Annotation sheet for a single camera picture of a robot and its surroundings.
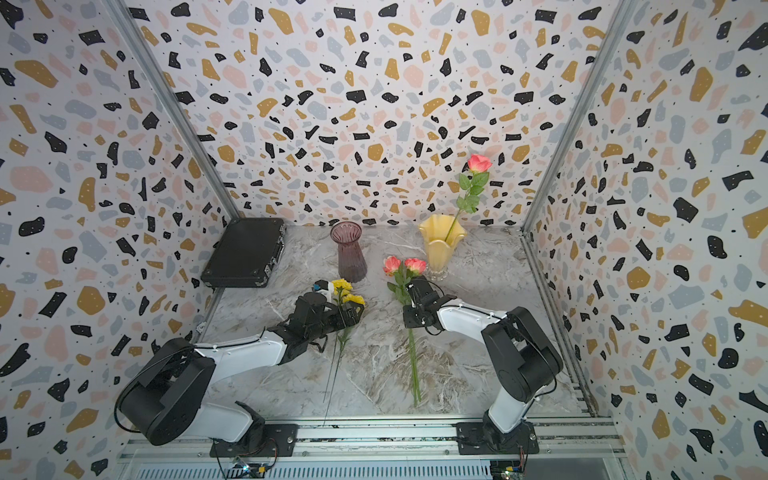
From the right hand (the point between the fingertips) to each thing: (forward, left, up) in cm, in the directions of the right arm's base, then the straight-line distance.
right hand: (411, 315), depth 94 cm
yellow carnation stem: (+8, +24, +4) cm, 25 cm away
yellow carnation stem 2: (+4, +20, +3) cm, 20 cm away
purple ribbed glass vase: (+23, +22, -4) cm, 32 cm away
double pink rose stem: (+17, +3, +2) cm, 17 cm away
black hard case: (+23, +61, +3) cm, 65 cm away
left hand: (-2, +16, +7) cm, 17 cm away
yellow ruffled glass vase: (+22, -9, +14) cm, 28 cm away
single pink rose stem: (+28, -19, +29) cm, 45 cm away
